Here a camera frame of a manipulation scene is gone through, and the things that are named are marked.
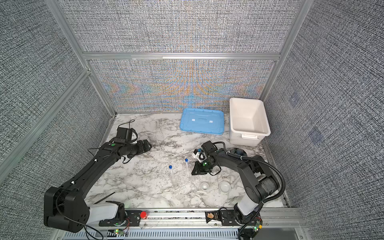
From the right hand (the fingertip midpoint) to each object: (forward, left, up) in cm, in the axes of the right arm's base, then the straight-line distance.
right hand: (193, 173), depth 86 cm
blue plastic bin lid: (+42, -10, -1) cm, 43 cm away
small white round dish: (-7, -6, -1) cm, 9 cm away
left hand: (+10, +26, +11) cm, 31 cm away
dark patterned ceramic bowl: (+13, -29, +3) cm, 31 cm away
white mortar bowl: (-7, -18, -1) cm, 19 cm away
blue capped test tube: (+1, +3, +13) cm, 13 cm away
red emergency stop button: (-21, +25, 0) cm, 32 cm away
